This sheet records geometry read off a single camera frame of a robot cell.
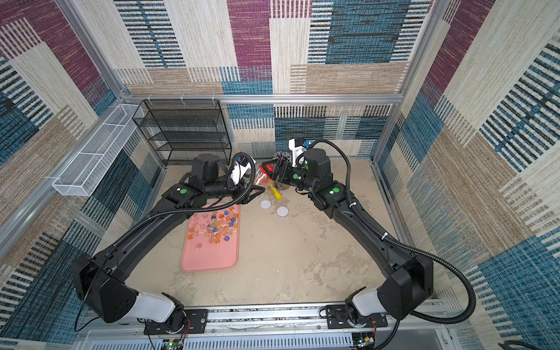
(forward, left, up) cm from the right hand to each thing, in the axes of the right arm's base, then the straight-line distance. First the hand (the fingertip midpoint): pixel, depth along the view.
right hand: (272, 169), depth 72 cm
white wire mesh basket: (-3, +60, +2) cm, 60 cm away
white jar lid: (+5, -2, -34) cm, 34 cm away
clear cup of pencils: (+21, -4, -14) cm, 26 cm away
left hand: (-3, +4, -4) cm, 6 cm away
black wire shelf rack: (+40, +46, -13) cm, 62 cm away
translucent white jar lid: (+8, +5, -32) cm, 34 cm away
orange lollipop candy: (-7, +25, -33) cm, 42 cm away
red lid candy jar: (-1, +3, -1) cm, 4 cm away
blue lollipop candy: (-8, +21, -32) cm, 39 cm away
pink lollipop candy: (-12, +32, -32) cm, 47 cm away
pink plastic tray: (-9, +26, -32) cm, 42 cm away
